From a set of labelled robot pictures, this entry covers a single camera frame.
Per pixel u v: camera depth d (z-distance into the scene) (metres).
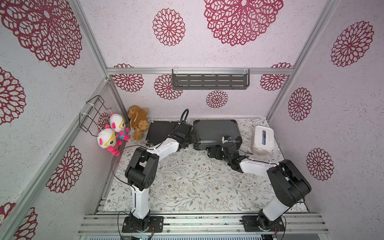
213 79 0.94
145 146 0.53
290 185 0.46
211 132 1.00
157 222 0.75
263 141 0.98
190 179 0.90
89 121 0.76
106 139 0.85
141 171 0.51
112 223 0.75
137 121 1.07
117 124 0.93
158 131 1.17
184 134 0.76
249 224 0.73
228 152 0.73
